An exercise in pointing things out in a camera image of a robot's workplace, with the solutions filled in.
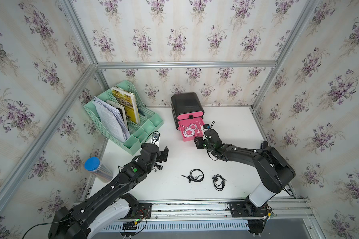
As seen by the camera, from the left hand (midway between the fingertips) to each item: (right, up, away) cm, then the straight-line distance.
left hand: (161, 146), depth 79 cm
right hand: (+21, +2, +13) cm, 25 cm away
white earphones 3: (+24, +9, +5) cm, 26 cm away
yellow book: (-23, +27, +13) cm, 38 cm away
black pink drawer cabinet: (+15, +20, +14) cm, 29 cm away
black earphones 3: (+32, -21, +3) cm, 38 cm away
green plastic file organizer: (-16, +6, +13) cm, 21 cm away
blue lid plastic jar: (-30, -7, -10) cm, 33 cm away
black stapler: (+65, -2, +15) cm, 66 cm away
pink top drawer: (+17, +17, +16) cm, 29 cm away
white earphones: (+14, +7, +16) cm, 23 cm away
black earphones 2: (+20, -19, +4) cm, 28 cm away
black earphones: (-2, -14, +9) cm, 17 cm away
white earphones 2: (+20, +9, +17) cm, 28 cm away
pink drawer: (+23, +14, +22) cm, 35 cm away
